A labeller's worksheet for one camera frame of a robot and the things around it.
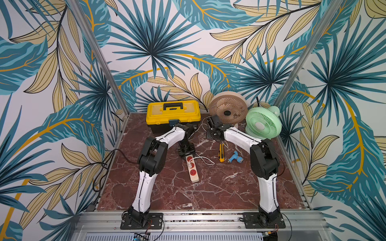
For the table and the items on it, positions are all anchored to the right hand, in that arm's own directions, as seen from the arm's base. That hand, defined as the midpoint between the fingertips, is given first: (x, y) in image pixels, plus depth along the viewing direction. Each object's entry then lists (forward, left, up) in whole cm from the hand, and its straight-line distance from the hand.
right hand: (211, 133), depth 100 cm
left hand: (-16, +14, -5) cm, 21 cm away
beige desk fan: (+4, -10, +19) cm, 22 cm away
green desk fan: (-5, -28, +16) cm, 33 cm away
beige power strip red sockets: (-23, +13, -4) cm, 26 cm away
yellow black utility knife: (-12, -6, -5) cm, 14 cm away
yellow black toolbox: (+10, +34, +10) cm, 37 cm away
